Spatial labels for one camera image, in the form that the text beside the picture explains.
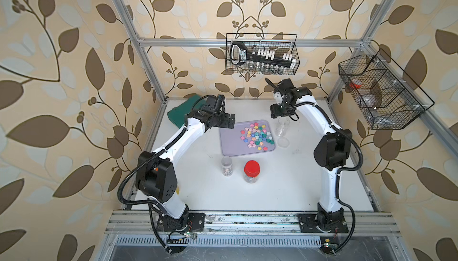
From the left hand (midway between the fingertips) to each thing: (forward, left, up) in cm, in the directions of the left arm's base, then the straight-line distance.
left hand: (224, 117), depth 86 cm
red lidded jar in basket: (+9, -61, +14) cm, 63 cm away
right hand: (+7, -28, -4) cm, 30 cm away
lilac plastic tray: (-5, -4, -18) cm, 19 cm away
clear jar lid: (-1, -34, -22) cm, 40 cm away
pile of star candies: (+3, -19, -19) cm, 27 cm away
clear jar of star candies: (+5, -32, -15) cm, 36 cm away
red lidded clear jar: (-23, -13, -9) cm, 28 cm away
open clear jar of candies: (-21, -2, -15) cm, 25 cm away
